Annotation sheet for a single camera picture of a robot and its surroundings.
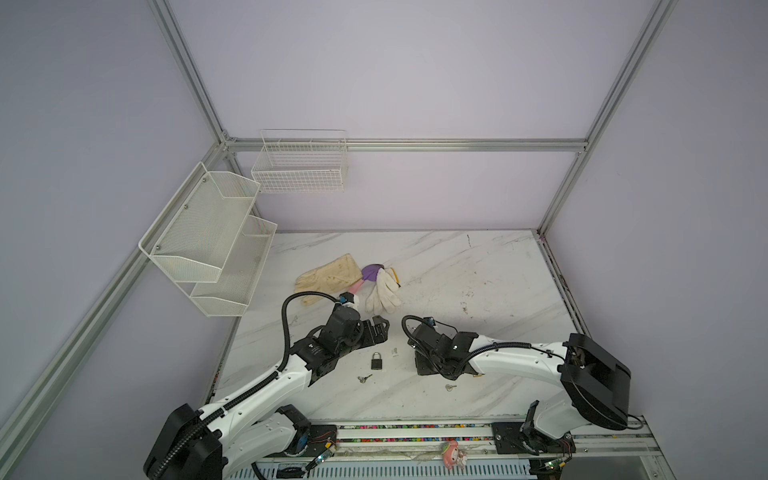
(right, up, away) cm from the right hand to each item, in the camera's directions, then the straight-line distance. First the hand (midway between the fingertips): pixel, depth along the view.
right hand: (418, 364), depth 84 cm
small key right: (+9, -6, -2) cm, 11 cm away
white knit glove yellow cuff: (-10, +19, +17) cm, 27 cm away
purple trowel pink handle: (-16, +25, +20) cm, 36 cm away
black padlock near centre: (-12, -1, +2) cm, 12 cm away
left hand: (-12, +11, -3) cm, 16 cm away
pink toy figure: (+7, -16, -15) cm, 23 cm away
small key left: (-16, -4, 0) cm, 16 cm away
